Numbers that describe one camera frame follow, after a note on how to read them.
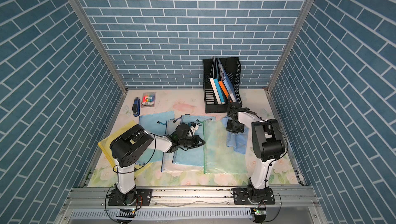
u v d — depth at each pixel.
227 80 0.89
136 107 1.06
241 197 0.74
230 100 0.94
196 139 0.83
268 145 0.51
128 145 0.50
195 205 0.72
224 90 0.93
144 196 0.73
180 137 0.77
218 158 0.88
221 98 0.99
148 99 1.12
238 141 0.93
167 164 0.84
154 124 1.02
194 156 0.87
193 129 0.89
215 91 0.94
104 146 0.91
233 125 0.83
